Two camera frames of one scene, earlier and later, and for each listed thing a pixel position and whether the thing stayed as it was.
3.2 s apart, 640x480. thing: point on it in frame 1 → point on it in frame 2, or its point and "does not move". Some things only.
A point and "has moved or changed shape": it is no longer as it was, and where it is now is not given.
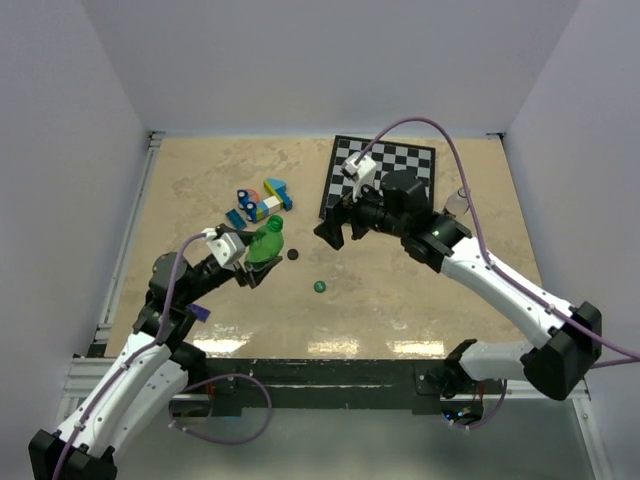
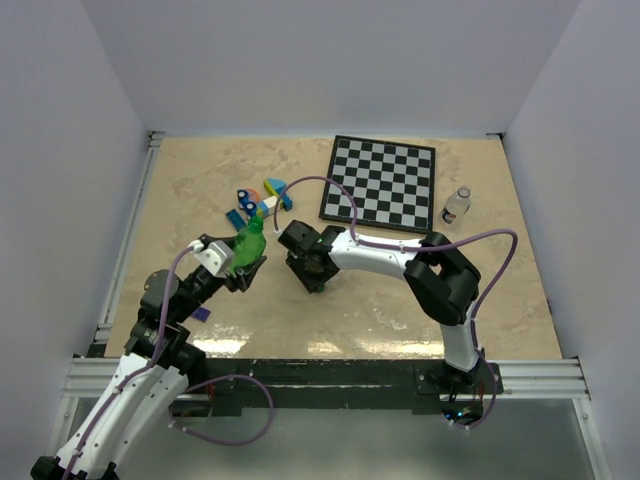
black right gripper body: [369, 213] → [310, 277]
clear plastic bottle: [457, 203] does not move
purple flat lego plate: [202, 313] does not move
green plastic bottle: [269, 245] has moved or changed shape
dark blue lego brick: [236, 219] does not move
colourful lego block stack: [277, 201] does not move
